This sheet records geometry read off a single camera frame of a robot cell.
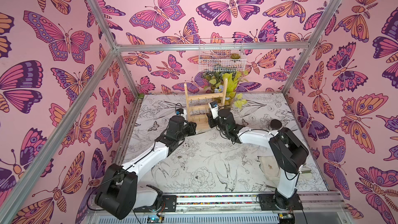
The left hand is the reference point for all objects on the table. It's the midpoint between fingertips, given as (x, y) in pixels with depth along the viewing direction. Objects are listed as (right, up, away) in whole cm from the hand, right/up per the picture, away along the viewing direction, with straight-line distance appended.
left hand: (197, 123), depth 85 cm
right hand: (+7, +7, +6) cm, 12 cm away
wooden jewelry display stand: (0, +10, +5) cm, 11 cm away
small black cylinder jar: (+49, -2, +12) cm, 50 cm away
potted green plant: (+8, +24, +7) cm, 27 cm away
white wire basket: (+16, +41, +20) cm, 48 cm away
